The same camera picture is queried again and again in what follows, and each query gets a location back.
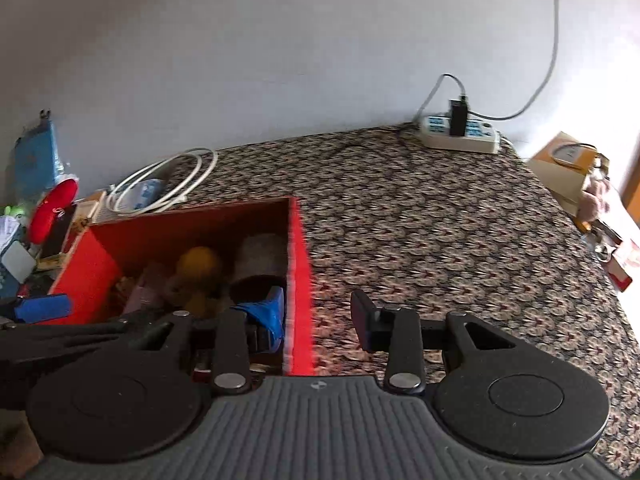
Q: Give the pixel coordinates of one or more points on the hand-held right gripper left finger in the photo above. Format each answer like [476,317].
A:
[267,317]

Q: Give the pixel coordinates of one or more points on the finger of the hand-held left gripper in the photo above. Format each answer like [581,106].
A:
[125,332]
[42,307]

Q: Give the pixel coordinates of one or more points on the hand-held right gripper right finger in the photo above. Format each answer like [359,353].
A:
[365,320]

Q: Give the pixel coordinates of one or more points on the red cardboard box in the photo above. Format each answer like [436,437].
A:
[300,270]

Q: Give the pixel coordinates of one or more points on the printed clear tape roll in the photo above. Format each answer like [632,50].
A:
[260,255]

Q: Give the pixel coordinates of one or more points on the brown gourd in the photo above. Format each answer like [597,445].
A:
[200,265]

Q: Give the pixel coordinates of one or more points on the brown plastic object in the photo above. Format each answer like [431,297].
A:
[145,287]

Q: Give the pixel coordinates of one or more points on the grey square card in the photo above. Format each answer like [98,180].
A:
[15,260]

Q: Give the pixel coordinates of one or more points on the red oval case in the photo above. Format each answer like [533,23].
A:
[52,207]

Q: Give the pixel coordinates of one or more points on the small wooden box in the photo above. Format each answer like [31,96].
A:
[92,207]

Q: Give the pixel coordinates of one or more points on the floral patterned cloth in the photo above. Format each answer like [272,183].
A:
[450,220]

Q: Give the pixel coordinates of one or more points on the blue and white packet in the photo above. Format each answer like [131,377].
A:
[147,191]

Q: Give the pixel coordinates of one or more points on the blue plastic bag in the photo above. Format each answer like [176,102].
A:
[35,160]

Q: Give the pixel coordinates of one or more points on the white power strip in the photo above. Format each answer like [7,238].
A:
[440,137]

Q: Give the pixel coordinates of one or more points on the black charger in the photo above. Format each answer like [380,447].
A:
[457,117]

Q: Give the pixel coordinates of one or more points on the brown paper bag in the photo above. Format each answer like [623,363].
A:
[555,175]

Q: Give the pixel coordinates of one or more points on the pinkish plush toy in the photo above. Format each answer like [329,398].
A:
[592,200]

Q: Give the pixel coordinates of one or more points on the small red box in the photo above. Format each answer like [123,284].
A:
[625,265]

